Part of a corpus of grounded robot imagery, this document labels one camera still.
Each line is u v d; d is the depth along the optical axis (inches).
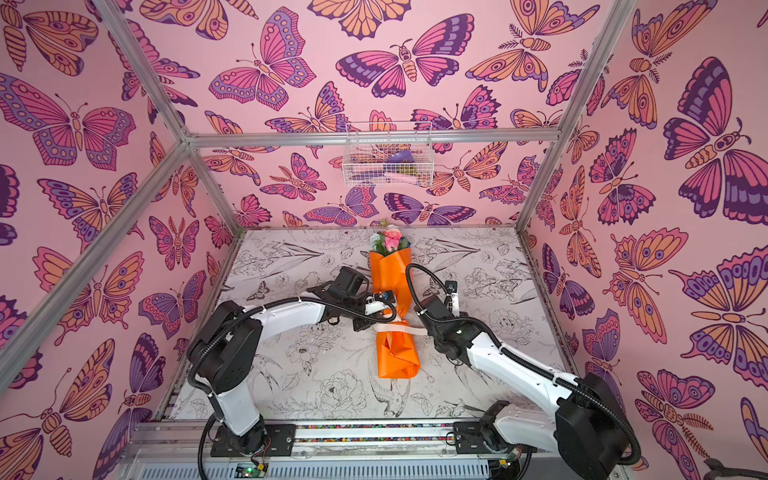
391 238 41.6
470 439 28.7
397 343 32.9
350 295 29.9
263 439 26.5
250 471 28.3
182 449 29.1
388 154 37.5
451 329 24.7
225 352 18.6
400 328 34.0
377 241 43.5
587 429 15.5
